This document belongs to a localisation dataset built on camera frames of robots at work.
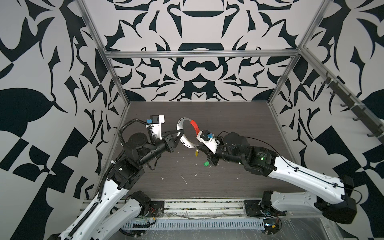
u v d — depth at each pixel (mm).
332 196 398
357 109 587
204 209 760
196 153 649
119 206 451
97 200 417
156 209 733
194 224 713
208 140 522
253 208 743
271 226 709
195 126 634
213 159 559
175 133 595
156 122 540
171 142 532
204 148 541
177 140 592
